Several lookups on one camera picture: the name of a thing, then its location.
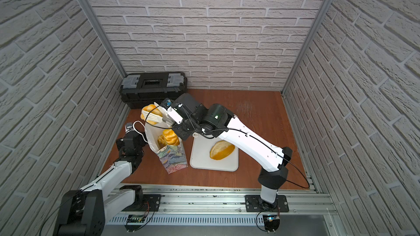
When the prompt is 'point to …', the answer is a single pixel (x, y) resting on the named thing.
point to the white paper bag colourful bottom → (173, 157)
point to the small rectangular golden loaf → (171, 137)
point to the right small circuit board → (271, 222)
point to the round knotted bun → (152, 108)
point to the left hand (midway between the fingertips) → (132, 132)
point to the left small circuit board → (134, 218)
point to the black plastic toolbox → (138, 90)
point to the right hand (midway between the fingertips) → (180, 124)
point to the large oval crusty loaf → (221, 149)
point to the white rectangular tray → (200, 156)
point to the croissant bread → (162, 141)
